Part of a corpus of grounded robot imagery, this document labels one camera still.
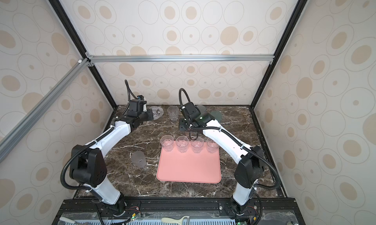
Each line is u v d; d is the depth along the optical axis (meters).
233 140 0.48
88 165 0.46
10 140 0.51
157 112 0.95
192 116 0.60
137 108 0.69
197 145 0.96
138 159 0.87
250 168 0.44
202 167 0.88
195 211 0.73
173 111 1.13
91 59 0.90
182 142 0.96
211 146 0.95
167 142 0.95
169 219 0.70
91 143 0.48
